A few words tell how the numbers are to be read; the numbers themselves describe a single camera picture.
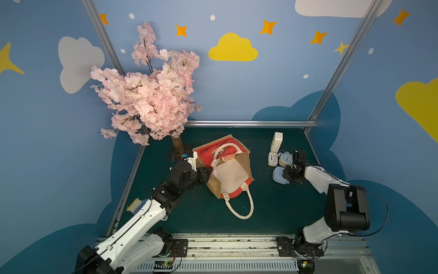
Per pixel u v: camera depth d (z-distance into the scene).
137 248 0.55
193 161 0.68
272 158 1.04
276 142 1.01
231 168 1.01
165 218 0.80
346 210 0.45
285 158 1.01
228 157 1.01
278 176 0.95
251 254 0.73
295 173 0.70
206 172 0.75
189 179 0.60
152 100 0.60
